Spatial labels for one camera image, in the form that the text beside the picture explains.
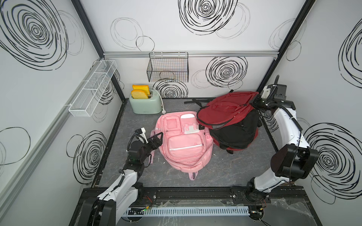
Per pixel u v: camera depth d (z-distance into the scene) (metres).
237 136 0.91
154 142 0.74
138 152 0.62
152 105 1.04
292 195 0.75
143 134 0.75
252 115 0.99
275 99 0.62
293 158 0.44
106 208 0.41
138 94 0.96
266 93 0.74
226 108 0.91
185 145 0.89
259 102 0.72
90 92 0.75
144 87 0.97
